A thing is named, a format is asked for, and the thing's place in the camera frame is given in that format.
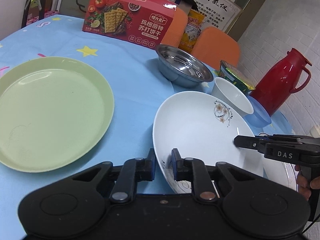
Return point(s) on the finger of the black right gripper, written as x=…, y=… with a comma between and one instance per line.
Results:
x=254, y=143

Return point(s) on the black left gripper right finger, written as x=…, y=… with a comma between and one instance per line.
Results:
x=196, y=172

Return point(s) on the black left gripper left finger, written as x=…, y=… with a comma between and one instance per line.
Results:
x=127, y=177

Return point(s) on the white floral plate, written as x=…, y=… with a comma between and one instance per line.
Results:
x=200, y=126

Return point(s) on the white ribbed bowl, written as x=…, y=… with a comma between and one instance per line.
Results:
x=232, y=96

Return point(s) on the stainless steel bowl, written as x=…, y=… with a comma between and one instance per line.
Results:
x=181, y=68

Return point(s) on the person's right hand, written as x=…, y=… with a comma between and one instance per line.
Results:
x=302, y=183

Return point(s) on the blue translucent plastic bowl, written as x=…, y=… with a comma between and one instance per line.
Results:
x=260, y=118

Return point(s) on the red thermos jug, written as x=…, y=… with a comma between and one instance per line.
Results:
x=286, y=77

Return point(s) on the green instant noodle cup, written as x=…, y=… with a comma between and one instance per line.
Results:
x=234, y=76

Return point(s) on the light green plastic plate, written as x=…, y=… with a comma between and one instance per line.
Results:
x=53, y=111

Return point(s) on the orange chair right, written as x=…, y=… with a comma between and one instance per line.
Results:
x=213, y=45

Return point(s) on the orange chair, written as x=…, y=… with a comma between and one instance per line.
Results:
x=213, y=45
x=175, y=32

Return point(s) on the yellow snack bag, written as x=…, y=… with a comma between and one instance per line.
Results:
x=192, y=31

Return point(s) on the orange chair left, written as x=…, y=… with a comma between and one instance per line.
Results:
x=175, y=32

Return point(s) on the red cracker box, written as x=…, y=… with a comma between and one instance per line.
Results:
x=142, y=22

